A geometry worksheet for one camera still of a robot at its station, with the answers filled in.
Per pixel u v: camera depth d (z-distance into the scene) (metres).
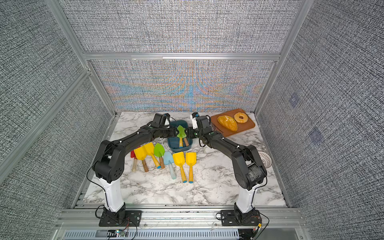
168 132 0.86
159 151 0.98
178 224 0.73
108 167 0.51
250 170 0.49
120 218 0.65
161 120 0.76
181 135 1.06
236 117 1.14
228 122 1.07
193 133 0.82
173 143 1.00
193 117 0.82
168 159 0.94
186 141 1.00
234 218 0.73
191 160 0.94
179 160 0.95
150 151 0.98
